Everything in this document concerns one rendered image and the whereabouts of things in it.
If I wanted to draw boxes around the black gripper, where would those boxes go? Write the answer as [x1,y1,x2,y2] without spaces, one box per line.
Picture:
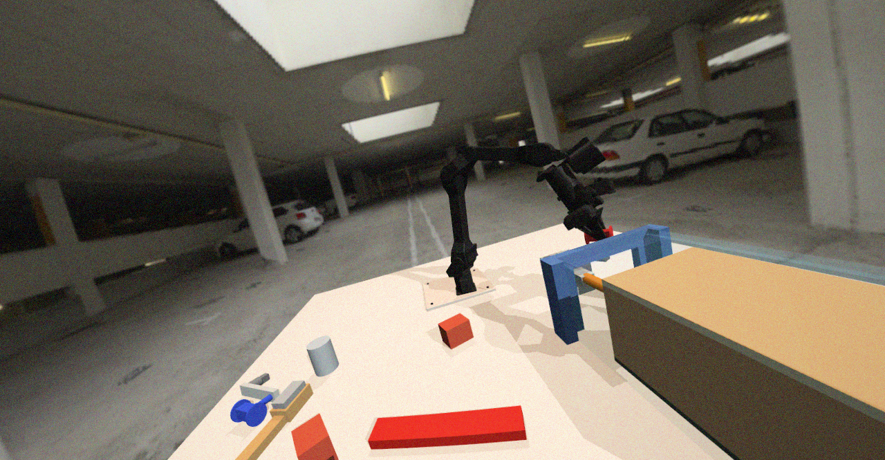
[556,180,607,241]

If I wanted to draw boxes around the grey cylinder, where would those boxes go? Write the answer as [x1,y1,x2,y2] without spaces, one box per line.
[306,335,339,377]

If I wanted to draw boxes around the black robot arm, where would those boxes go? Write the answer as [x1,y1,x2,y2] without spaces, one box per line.
[440,137,616,295]

